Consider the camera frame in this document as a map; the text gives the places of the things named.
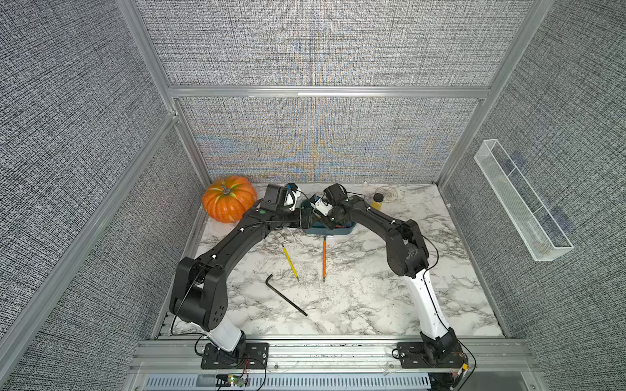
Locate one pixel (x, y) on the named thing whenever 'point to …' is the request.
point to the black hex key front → (284, 296)
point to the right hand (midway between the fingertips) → (325, 211)
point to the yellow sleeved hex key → (287, 256)
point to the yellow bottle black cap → (376, 204)
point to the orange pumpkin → (227, 200)
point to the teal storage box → (341, 228)
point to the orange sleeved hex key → (324, 259)
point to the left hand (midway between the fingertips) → (309, 214)
